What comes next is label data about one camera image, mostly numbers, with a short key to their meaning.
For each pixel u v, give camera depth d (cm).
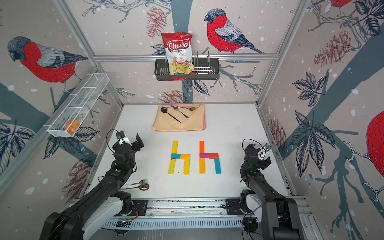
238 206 73
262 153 73
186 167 87
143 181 82
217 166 88
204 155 92
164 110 115
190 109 116
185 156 92
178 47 82
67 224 39
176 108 117
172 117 112
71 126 66
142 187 81
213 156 90
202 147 95
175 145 97
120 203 62
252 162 67
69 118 73
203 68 95
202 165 88
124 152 61
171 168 88
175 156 93
